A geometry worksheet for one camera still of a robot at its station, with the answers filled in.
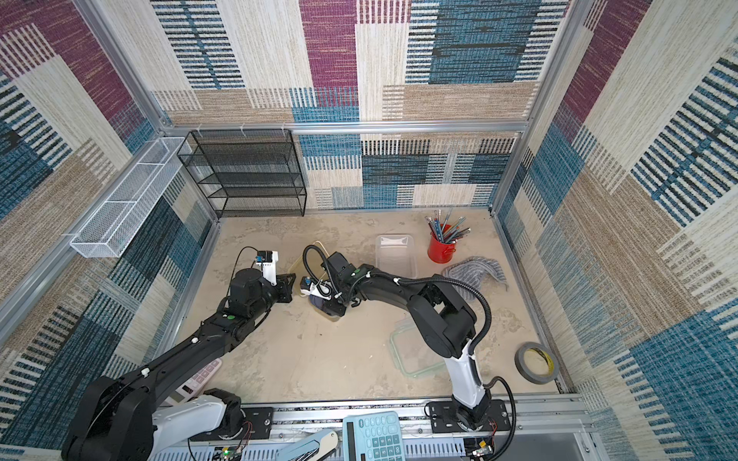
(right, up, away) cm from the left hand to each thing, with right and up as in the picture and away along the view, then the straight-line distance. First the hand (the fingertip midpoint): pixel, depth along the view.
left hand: (295, 275), depth 85 cm
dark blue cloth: (+7, -8, -1) cm, 10 cm away
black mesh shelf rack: (-24, +35, +24) cm, 49 cm away
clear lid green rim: (+34, -23, 0) cm, 41 cm away
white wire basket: (-41, +14, -13) cm, 45 cm away
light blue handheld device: (+6, -39, -17) cm, 43 cm away
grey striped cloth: (+55, 0, +11) cm, 56 cm away
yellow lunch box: (+11, -9, -6) cm, 15 cm away
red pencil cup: (+46, +6, +14) cm, 48 cm away
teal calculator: (+23, -37, -15) cm, 46 cm away
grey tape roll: (+64, -26, -7) cm, 69 cm away
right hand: (+10, -10, +6) cm, 15 cm away
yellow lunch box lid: (+6, +4, -6) cm, 9 cm away
